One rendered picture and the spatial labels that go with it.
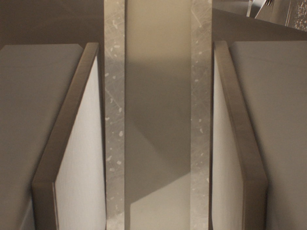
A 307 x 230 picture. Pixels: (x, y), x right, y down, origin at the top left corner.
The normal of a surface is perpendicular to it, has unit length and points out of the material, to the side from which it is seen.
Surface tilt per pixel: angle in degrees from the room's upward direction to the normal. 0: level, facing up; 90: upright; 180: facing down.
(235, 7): 83
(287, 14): 90
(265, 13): 94
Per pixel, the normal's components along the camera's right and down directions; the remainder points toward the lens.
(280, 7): -0.97, -0.22
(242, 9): 0.11, -0.17
